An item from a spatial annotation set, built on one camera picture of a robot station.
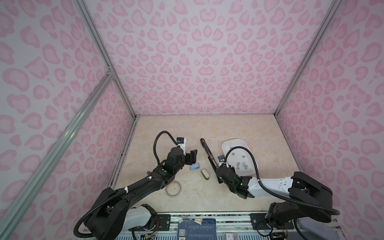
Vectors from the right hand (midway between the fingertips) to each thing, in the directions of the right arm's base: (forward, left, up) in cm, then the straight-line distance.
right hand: (220, 167), depth 87 cm
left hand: (+6, +16, +11) cm, 20 cm away
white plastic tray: (+7, -13, -3) cm, 15 cm away
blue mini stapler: (+2, +15, -3) cm, 15 cm away
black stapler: (+3, +3, -3) cm, 6 cm away
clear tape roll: (-11, +26, -4) cm, 29 cm away
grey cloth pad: (-29, -45, -1) cm, 54 cm away
